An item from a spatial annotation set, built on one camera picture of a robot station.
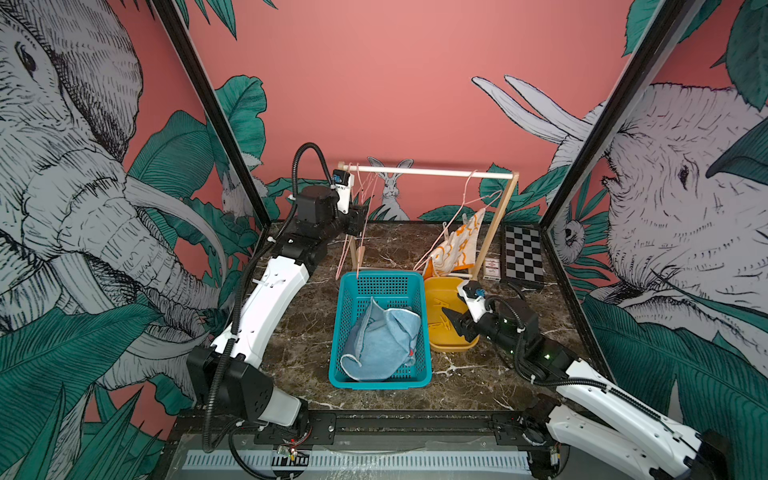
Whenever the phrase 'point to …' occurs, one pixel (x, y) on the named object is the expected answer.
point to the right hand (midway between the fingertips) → (449, 297)
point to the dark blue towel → (381, 339)
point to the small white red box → (492, 269)
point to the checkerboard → (522, 259)
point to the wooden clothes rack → (495, 226)
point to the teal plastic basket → (404, 290)
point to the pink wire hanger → (360, 199)
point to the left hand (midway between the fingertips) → (360, 200)
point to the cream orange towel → (458, 251)
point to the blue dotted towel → (412, 359)
